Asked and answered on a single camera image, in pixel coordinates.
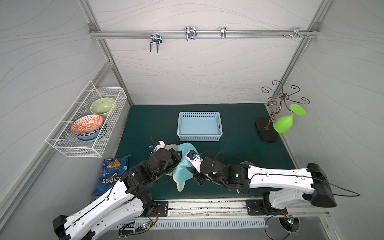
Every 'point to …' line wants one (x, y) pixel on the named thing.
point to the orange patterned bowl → (87, 124)
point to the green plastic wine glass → (283, 124)
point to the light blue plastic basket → (199, 126)
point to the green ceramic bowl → (102, 106)
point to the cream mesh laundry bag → (169, 147)
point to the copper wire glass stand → (265, 126)
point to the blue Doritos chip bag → (112, 170)
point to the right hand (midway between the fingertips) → (189, 164)
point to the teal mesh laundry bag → (182, 173)
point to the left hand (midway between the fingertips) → (185, 153)
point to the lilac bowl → (246, 164)
